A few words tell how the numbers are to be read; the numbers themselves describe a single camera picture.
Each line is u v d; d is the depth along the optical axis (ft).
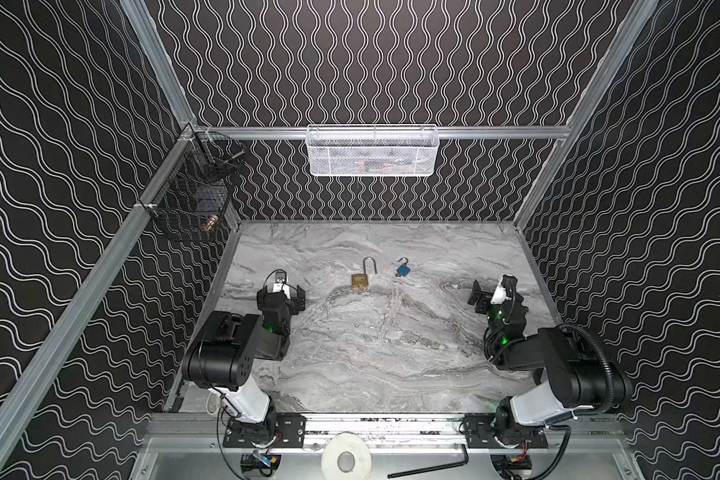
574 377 1.48
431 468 2.32
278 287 2.68
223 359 1.52
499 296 2.62
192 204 3.05
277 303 2.45
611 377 1.37
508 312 2.22
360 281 3.40
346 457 2.34
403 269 3.50
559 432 2.21
